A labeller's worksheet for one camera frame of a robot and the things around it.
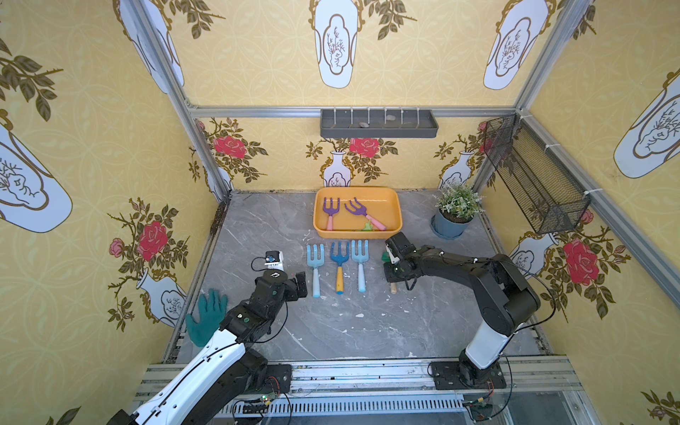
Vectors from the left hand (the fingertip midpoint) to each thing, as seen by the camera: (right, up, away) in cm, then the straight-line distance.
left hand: (294, 274), depth 81 cm
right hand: (+32, -4, +14) cm, 35 cm away
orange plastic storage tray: (+32, +24, +36) cm, 54 cm away
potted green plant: (+55, +22, +12) cm, 60 cm away
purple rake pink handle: (+9, +20, +33) cm, 39 cm away
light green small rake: (+25, +13, +26) cm, 38 cm away
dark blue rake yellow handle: (+14, +2, +19) cm, 24 cm away
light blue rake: (+21, +2, +19) cm, 29 cm away
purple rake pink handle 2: (+22, +20, +33) cm, 45 cm away
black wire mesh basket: (+80, +24, +3) cm, 83 cm away
